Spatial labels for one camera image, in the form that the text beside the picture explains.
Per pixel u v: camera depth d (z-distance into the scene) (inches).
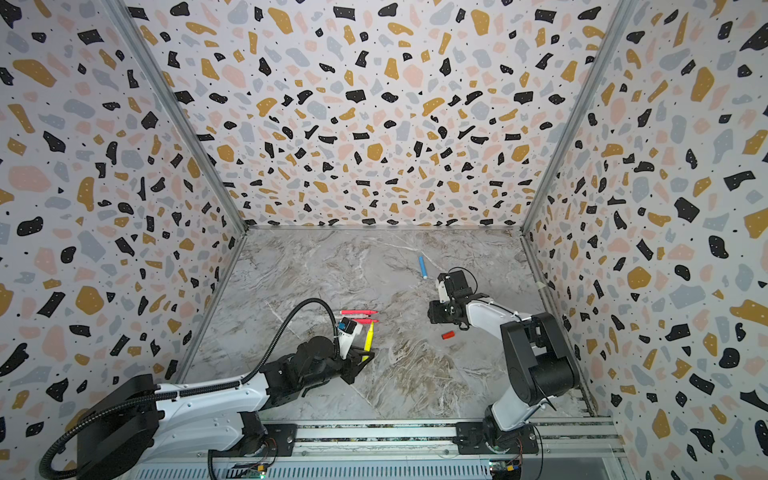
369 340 30.6
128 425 16.1
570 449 28.9
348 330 27.7
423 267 43.2
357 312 38.4
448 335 36.4
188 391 18.5
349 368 27.2
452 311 27.7
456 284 30.0
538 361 18.5
